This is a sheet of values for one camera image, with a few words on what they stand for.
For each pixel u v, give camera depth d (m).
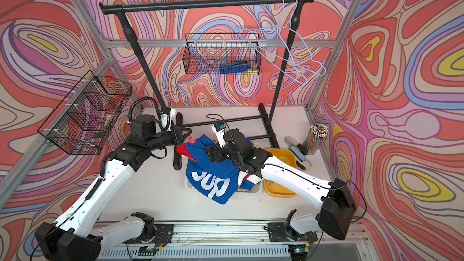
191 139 0.72
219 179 0.73
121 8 0.51
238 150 0.55
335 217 0.38
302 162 0.91
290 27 0.63
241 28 0.87
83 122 0.75
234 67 0.90
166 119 0.64
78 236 0.39
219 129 0.64
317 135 0.84
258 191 0.75
